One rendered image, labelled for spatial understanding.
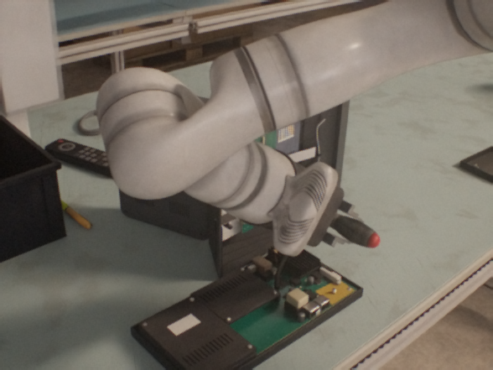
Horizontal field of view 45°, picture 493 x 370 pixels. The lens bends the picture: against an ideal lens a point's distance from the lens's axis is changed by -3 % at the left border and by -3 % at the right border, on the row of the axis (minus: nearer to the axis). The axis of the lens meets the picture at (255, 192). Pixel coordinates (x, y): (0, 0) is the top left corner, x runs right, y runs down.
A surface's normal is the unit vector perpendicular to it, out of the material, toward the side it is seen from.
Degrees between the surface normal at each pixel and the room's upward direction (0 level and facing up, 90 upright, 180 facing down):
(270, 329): 0
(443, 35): 78
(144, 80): 25
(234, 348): 0
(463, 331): 0
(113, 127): 60
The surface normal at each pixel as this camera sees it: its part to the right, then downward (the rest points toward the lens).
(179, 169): 0.56, 0.63
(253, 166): 0.83, 0.00
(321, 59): 0.18, -0.04
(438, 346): 0.03, -0.86
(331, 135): 0.36, 0.48
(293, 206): -0.59, -0.27
